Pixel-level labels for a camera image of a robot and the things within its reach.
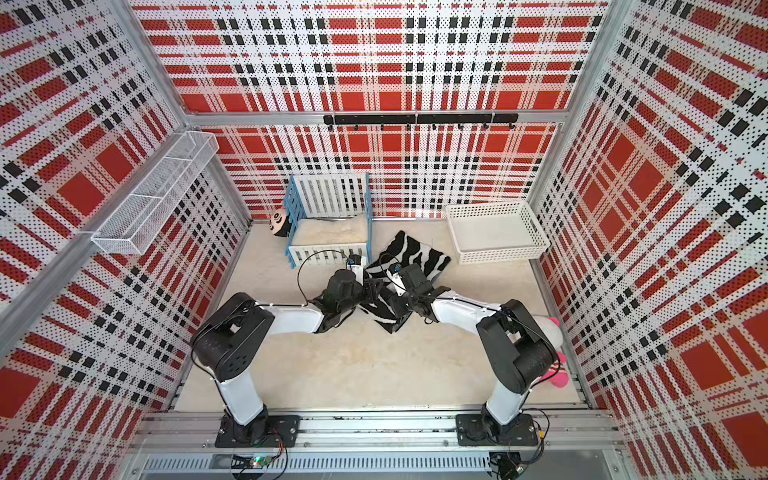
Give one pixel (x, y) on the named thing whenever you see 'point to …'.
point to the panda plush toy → (279, 224)
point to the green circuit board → (245, 461)
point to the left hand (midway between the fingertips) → (383, 279)
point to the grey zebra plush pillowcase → (404, 248)
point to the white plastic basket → (484, 232)
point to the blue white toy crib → (328, 219)
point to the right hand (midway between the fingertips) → (399, 297)
